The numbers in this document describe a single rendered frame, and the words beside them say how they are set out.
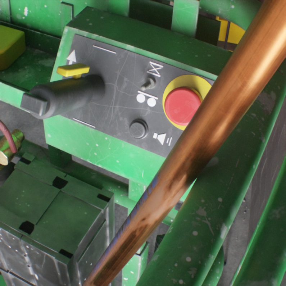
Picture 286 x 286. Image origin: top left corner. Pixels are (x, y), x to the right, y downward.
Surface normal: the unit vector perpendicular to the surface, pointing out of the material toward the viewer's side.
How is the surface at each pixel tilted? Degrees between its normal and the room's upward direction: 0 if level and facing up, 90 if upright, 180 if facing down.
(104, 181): 9
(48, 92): 40
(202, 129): 85
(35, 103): 58
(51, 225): 0
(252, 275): 27
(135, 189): 90
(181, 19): 90
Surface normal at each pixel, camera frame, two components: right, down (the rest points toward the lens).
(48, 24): -0.44, 0.65
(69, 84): 0.55, -0.75
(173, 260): -0.09, -0.72
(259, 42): -0.69, 0.45
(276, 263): 0.45, -0.43
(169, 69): -0.35, 0.19
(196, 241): 0.19, -0.61
